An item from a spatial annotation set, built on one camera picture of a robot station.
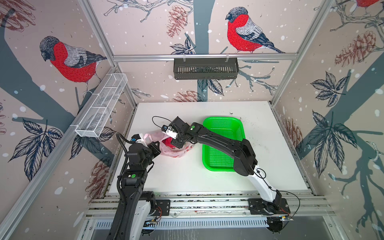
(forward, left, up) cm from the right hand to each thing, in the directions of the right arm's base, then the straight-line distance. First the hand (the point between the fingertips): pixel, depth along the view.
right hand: (174, 140), depth 88 cm
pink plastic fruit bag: (-4, +5, -2) cm, 7 cm away
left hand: (-7, +6, +10) cm, 14 cm away
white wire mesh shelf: (+7, +38, +22) cm, 45 cm away
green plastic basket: (-7, -24, -10) cm, 27 cm away
